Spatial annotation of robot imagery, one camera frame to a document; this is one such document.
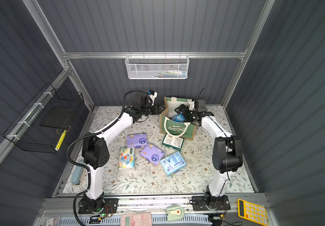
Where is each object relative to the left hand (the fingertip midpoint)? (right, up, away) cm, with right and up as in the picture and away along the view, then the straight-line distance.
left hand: (166, 109), depth 86 cm
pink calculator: (-15, -55, -18) cm, 60 cm away
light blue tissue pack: (+4, -33, -3) cm, 33 cm away
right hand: (+10, -2, +5) cm, 11 cm away
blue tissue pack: (+9, -5, +14) cm, 17 cm away
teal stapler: (-52, -38, -5) cm, 65 cm away
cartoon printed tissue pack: (-24, -30, -1) cm, 39 cm away
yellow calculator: (+44, -54, -15) cm, 72 cm away
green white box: (+6, -22, +6) cm, 23 cm away
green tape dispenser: (+3, -51, -20) cm, 55 cm away
